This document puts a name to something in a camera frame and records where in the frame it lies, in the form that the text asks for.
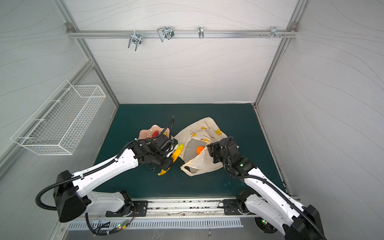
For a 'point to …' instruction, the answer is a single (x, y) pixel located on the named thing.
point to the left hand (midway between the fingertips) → (172, 160)
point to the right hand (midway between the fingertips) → (207, 140)
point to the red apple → (155, 133)
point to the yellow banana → (174, 156)
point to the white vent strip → (167, 223)
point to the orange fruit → (199, 149)
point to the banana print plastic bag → (198, 158)
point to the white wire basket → (59, 124)
